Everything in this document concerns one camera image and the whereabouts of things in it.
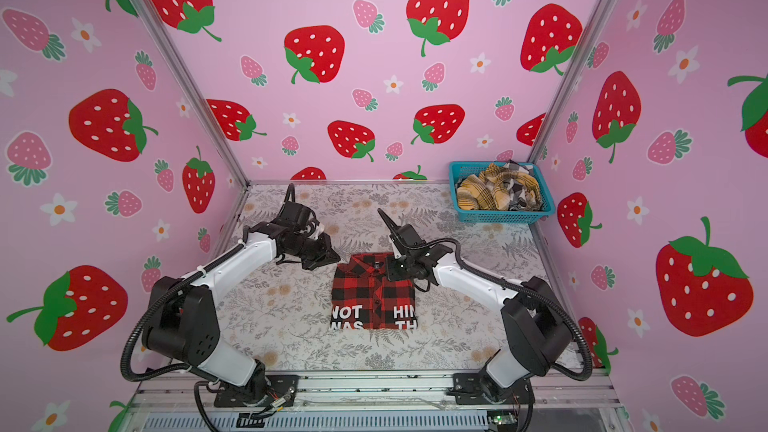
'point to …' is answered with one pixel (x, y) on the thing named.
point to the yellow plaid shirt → (508, 186)
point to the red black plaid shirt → (364, 299)
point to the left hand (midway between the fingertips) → (342, 256)
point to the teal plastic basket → (459, 170)
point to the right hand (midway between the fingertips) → (384, 269)
